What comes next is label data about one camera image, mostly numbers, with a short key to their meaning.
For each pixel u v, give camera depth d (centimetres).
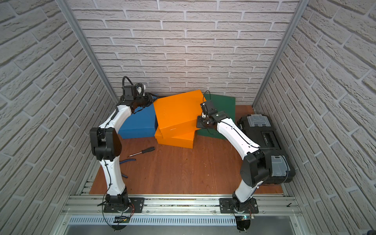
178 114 83
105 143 53
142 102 83
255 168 45
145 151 94
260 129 85
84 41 82
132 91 76
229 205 73
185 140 87
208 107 65
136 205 74
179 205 76
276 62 90
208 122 60
